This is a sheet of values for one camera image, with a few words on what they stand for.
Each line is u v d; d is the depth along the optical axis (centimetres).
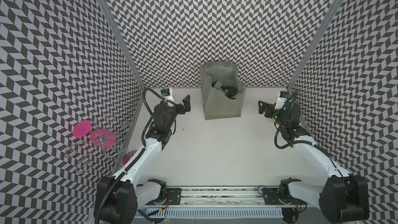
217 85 98
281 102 70
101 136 60
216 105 88
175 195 72
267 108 73
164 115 57
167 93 64
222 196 74
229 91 96
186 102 71
